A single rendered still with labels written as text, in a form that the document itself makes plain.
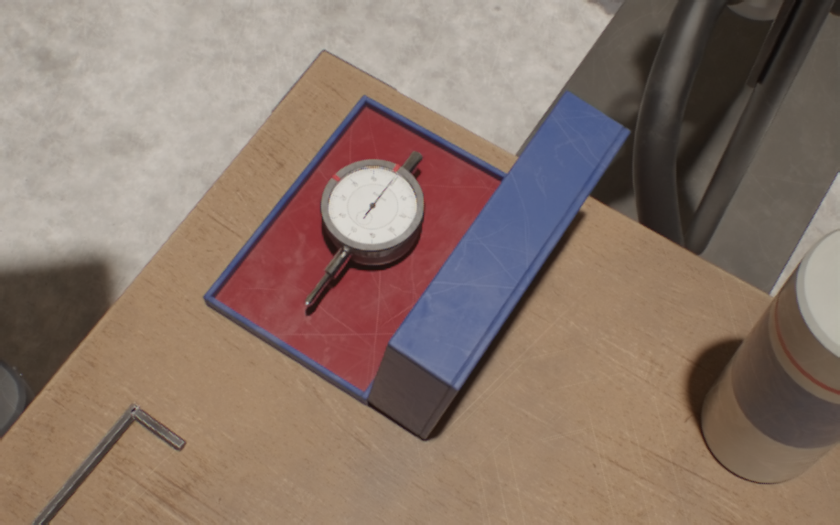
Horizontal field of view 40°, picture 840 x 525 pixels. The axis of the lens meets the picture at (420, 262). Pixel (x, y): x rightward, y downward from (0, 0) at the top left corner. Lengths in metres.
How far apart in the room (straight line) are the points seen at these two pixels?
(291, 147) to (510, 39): 0.66
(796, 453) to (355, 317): 0.24
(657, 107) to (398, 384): 0.32
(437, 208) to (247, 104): 0.64
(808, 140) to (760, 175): 0.07
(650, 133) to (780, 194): 0.48
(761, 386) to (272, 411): 0.26
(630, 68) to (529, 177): 0.77
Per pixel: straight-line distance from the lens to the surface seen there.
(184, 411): 0.64
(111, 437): 0.63
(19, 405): 0.83
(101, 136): 1.29
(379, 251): 0.62
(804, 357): 0.49
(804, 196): 1.27
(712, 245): 1.21
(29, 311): 1.22
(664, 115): 0.79
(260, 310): 0.64
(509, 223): 0.53
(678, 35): 0.80
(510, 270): 0.53
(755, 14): 1.07
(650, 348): 0.65
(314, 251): 0.66
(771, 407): 0.54
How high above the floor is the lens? 1.06
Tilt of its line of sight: 65 degrees down
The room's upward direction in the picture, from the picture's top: straight up
